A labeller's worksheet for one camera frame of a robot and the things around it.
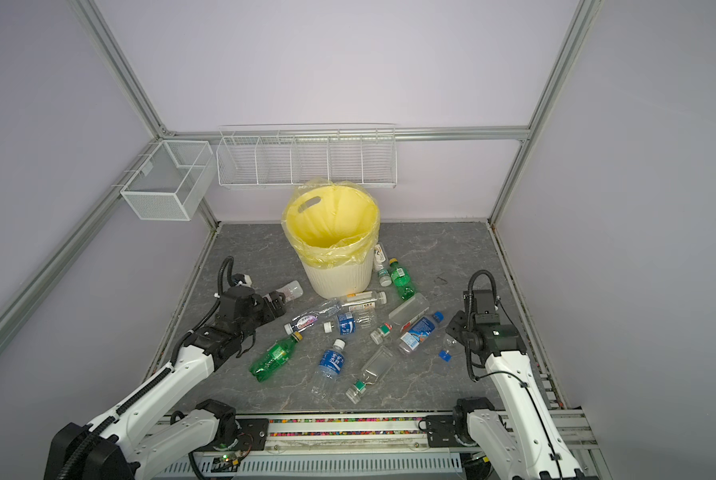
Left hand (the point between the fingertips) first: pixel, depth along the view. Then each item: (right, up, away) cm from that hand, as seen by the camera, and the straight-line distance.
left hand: (273, 304), depth 84 cm
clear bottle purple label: (+9, -6, +5) cm, 12 cm away
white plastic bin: (+18, +4, +21) cm, 28 cm away
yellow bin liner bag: (+14, +24, +17) cm, 33 cm away
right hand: (+52, -6, -5) cm, 53 cm away
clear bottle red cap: (+2, +2, +12) cm, 12 cm away
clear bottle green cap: (+31, +12, +18) cm, 38 cm away
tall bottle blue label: (+17, -15, -4) cm, 23 cm away
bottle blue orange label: (+41, -9, +1) cm, 42 cm away
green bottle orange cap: (+1, -14, -2) cm, 15 cm away
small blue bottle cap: (+47, -12, -7) cm, 49 cm away
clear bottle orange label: (+26, 0, +13) cm, 29 cm away
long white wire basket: (0, +47, +14) cm, 49 cm away
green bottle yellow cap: (+38, +5, +13) cm, 41 cm away
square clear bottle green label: (+28, -17, -5) cm, 33 cm away
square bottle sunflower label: (+42, -3, +13) cm, 44 cm away
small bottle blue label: (+21, -6, +3) cm, 22 cm away
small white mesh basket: (-41, +39, +18) cm, 60 cm away
